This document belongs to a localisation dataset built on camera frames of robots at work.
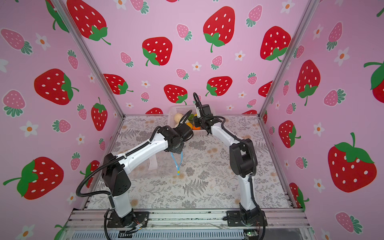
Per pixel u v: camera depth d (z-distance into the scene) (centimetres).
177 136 59
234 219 73
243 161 55
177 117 114
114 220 73
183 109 115
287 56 86
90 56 86
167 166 94
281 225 72
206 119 76
